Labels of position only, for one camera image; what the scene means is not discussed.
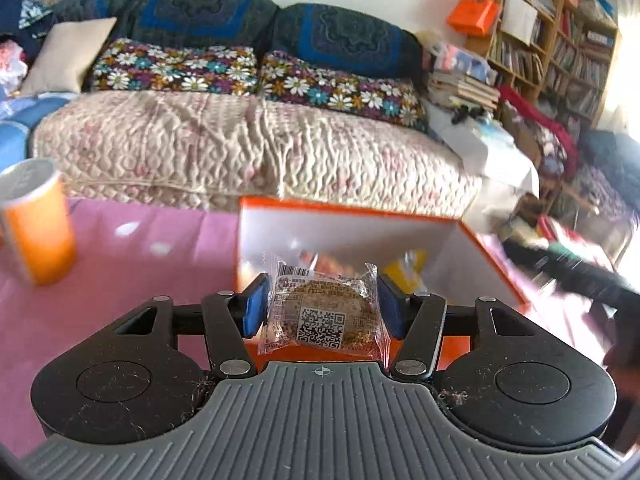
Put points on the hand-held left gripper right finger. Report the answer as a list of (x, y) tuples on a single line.
[(392, 310)]

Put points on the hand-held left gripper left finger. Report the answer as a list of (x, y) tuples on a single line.
[(255, 310)]

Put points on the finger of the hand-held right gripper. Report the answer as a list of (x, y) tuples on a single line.
[(570, 272)]

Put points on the clear brown cake packet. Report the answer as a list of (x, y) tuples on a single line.
[(320, 310)]

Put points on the orange cardboard box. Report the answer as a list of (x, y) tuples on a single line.
[(450, 250)]

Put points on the yellow snack packet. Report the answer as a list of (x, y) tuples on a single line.
[(405, 272)]

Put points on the orange brown snack packet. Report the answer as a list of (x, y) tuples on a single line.
[(334, 262)]

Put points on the red knitted cloth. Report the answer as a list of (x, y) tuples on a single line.
[(550, 125)]

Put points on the white paper box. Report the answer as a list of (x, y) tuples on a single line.
[(480, 145)]

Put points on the beige quilted sofa cover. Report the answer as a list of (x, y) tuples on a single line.
[(200, 145)]

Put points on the stack of books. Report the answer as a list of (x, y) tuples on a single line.
[(465, 90)]

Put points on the wooden bookshelf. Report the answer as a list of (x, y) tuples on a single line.
[(560, 50)]

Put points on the orange cylindrical canister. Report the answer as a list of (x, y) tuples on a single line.
[(37, 230)]

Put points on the dark blue patterned sofa cushion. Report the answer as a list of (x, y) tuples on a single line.
[(90, 7), (200, 20), (350, 40)]

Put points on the orange paper bag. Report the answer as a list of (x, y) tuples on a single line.
[(475, 12)]

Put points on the beige cushion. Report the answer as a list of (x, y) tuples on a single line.
[(70, 55)]

